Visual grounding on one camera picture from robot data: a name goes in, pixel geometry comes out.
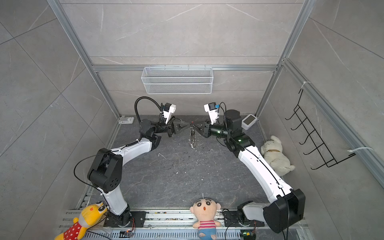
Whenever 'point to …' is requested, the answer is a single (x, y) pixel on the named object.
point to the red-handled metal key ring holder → (192, 132)
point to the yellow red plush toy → (89, 216)
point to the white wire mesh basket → (177, 79)
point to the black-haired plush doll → (205, 210)
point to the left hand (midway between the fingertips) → (191, 126)
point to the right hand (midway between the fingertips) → (194, 125)
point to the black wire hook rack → (329, 160)
